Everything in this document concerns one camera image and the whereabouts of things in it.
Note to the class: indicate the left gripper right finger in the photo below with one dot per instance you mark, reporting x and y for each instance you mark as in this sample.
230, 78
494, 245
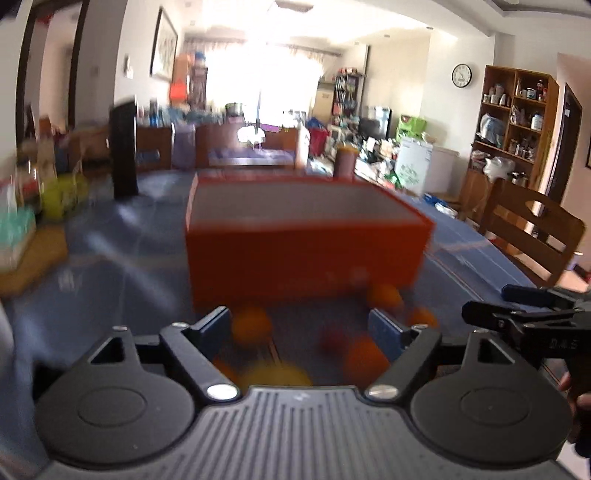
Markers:
411, 351

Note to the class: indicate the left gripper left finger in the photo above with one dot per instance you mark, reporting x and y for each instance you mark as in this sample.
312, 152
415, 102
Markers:
190, 350

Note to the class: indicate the operator hand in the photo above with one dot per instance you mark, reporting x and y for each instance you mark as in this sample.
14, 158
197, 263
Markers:
578, 402

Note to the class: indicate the lone orange behind bag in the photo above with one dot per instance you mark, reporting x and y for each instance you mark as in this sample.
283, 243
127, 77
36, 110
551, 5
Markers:
422, 316

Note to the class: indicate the large orange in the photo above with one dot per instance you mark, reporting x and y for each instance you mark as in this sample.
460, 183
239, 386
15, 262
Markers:
364, 362

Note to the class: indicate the small orange by pomelo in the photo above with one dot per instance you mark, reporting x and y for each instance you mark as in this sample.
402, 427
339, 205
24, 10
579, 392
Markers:
251, 327

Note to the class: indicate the small orange far left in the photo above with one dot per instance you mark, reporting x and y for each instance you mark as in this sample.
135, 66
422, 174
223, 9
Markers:
385, 297

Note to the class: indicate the small red tomato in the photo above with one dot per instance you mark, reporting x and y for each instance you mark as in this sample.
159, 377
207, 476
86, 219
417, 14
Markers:
333, 341

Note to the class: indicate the large yellow pomelo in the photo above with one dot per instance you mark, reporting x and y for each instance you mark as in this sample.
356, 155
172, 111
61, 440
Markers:
273, 374

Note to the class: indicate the wooden chair right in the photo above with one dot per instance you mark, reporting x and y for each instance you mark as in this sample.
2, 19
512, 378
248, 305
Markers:
535, 232

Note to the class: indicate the blue checked tablecloth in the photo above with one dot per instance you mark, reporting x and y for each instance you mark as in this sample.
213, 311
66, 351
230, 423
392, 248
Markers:
127, 266

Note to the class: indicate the orange cardboard box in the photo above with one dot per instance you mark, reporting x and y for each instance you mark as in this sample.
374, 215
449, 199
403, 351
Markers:
264, 240

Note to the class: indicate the white chest freezer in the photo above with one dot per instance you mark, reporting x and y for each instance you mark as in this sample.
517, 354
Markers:
424, 168

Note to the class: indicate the pink cylindrical canister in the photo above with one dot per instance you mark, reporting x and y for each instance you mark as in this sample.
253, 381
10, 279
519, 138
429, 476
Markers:
345, 162

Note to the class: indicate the wooden chair behind table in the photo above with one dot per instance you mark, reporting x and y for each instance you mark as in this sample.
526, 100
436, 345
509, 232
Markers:
217, 146

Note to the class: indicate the yellow-green mug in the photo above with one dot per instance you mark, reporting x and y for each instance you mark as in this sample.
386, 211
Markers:
60, 196

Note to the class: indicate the teal tissue pack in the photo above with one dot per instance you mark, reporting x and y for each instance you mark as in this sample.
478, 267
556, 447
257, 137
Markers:
17, 230

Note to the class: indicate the wooden shelf cabinet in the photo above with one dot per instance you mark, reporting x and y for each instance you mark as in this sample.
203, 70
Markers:
515, 124

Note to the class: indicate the black thermos bottle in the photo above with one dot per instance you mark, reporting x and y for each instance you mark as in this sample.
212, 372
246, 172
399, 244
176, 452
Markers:
122, 145

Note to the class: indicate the round wall clock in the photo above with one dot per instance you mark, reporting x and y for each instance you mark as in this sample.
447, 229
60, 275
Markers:
462, 76

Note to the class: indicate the framed painting far wall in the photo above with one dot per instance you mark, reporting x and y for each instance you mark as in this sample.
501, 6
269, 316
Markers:
163, 48

